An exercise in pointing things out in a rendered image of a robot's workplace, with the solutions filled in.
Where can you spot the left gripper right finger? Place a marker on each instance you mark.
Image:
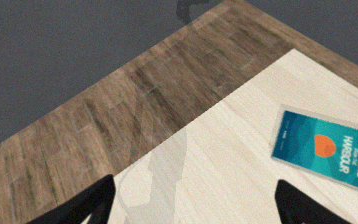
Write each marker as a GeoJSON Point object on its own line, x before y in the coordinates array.
{"type": "Point", "coordinates": [295, 207]}

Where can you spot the teal paperback book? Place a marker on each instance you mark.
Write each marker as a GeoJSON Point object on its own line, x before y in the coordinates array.
{"type": "Point", "coordinates": [320, 147]}

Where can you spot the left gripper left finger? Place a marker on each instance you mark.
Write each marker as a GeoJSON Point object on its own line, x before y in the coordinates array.
{"type": "Point", "coordinates": [97, 200]}

